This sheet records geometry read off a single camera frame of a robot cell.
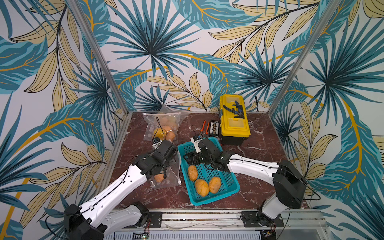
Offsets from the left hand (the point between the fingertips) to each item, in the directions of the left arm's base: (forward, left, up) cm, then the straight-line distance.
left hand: (169, 160), depth 76 cm
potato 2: (-10, -17, -10) cm, 22 cm away
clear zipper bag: (+50, +11, -13) cm, 53 cm away
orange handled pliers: (+36, -19, -14) cm, 44 cm away
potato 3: (-8, -24, -11) cm, 28 cm away
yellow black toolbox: (+22, -36, +1) cm, 42 cm away
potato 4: (+22, +10, -7) cm, 25 cm away
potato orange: (+22, +3, -9) cm, 24 cm away
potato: (-1, -12, -11) cm, 16 cm away
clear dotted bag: (+31, +10, -11) cm, 35 cm away
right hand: (+6, -9, -4) cm, 12 cm away
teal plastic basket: (-7, -32, -13) cm, 35 cm away
